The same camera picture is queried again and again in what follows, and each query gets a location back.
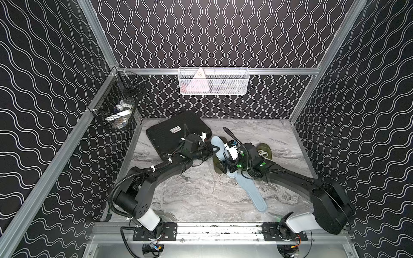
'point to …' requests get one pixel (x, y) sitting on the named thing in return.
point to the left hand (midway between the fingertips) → (221, 145)
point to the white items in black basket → (122, 111)
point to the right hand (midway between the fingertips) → (222, 160)
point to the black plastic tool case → (166, 137)
